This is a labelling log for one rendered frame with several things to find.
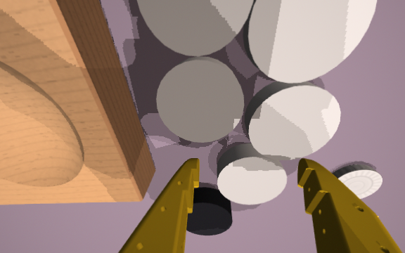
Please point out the black disc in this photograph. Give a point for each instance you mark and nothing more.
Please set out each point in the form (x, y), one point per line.
(211, 214)

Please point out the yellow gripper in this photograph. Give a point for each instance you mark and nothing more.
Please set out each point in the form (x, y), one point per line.
(342, 222)

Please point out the orange tray with round pockets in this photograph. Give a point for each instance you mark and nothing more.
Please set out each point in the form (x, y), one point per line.
(69, 131)

